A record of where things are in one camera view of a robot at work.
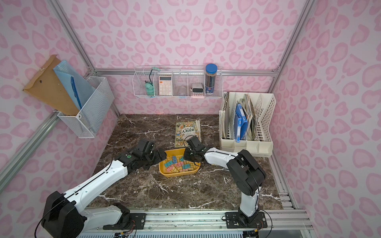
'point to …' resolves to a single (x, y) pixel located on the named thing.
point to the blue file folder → (240, 124)
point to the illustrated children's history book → (185, 130)
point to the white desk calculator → (165, 86)
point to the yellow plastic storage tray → (175, 164)
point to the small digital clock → (197, 90)
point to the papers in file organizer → (246, 103)
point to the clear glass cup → (182, 91)
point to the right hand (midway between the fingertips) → (183, 155)
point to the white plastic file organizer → (265, 105)
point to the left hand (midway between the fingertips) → (161, 154)
